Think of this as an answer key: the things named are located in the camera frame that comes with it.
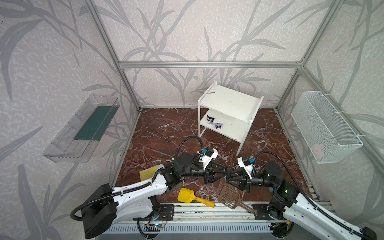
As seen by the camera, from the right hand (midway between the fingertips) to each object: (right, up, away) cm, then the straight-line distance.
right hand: (227, 174), depth 66 cm
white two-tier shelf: (+2, +29, +7) cm, 29 cm away
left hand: (-1, +3, -2) cm, 4 cm away
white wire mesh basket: (+42, +17, -4) cm, 46 cm away
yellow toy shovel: (-20, -16, +12) cm, 28 cm away
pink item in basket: (+46, +10, +6) cm, 47 cm away
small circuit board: (-34, -26, +4) cm, 43 cm away
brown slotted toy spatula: (+5, -17, +11) cm, 21 cm away
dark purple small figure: (-2, +21, +18) cm, 28 cm away
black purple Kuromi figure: (-7, +25, +20) cm, 33 cm away
